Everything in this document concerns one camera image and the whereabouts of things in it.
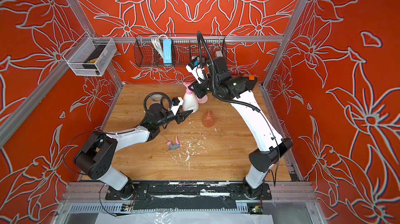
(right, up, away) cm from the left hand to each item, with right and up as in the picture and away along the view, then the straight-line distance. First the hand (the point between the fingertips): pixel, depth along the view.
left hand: (189, 105), depth 81 cm
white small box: (+18, +31, +12) cm, 38 cm away
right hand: (0, +9, -15) cm, 18 cm away
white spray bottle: (+1, +2, -8) cm, 8 cm away
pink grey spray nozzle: (-9, -24, +6) cm, 26 cm away
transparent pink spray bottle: (+12, -10, +19) cm, 24 cm away
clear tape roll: (-26, +4, +31) cm, 41 cm away
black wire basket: (-26, +36, +16) cm, 47 cm away
